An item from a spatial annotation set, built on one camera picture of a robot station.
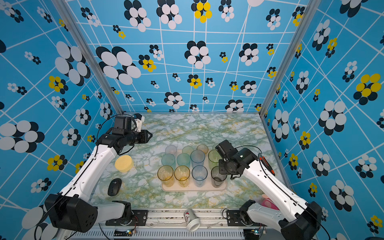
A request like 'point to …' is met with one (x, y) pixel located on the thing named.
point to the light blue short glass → (197, 158)
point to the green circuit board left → (129, 233)
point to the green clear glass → (213, 157)
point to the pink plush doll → (266, 201)
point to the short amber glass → (202, 147)
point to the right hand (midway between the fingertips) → (225, 168)
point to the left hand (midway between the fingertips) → (150, 133)
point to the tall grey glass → (217, 179)
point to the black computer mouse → (114, 186)
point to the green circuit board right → (251, 233)
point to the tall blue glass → (199, 174)
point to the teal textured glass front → (168, 159)
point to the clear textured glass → (170, 149)
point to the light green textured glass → (187, 149)
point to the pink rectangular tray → (191, 170)
